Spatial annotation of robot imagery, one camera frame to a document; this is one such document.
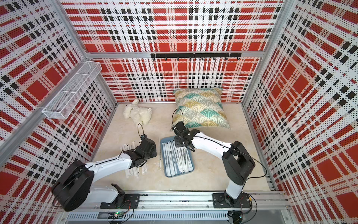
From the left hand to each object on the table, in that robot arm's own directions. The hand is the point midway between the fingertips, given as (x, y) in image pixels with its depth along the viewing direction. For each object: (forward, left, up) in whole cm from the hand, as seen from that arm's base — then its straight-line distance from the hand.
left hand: (155, 149), depth 91 cm
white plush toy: (+24, +13, +6) cm, 29 cm away
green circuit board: (-35, +14, -1) cm, 37 cm away
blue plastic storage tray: (-5, -19, -2) cm, 20 cm away
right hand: (+3, -18, +6) cm, 19 cm away
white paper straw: (0, -8, -2) cm, 9 cm away
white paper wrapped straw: (+3, +22, -2) cm, 22 cm away
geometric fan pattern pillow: (+24, -30, +15) cm, 41 cm away
